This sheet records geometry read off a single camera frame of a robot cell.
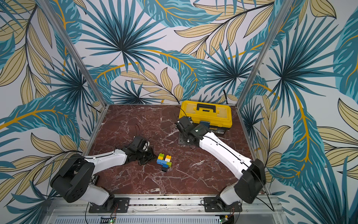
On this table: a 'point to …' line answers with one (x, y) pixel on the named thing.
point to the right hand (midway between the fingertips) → (183, 138)
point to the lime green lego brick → (169, 164)
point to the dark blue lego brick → (164, 169)
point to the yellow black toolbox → (218, 116)
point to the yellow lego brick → (160, 157)
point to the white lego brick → (167, 159)
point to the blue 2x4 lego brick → (162, 162)
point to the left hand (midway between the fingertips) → (157, 159)
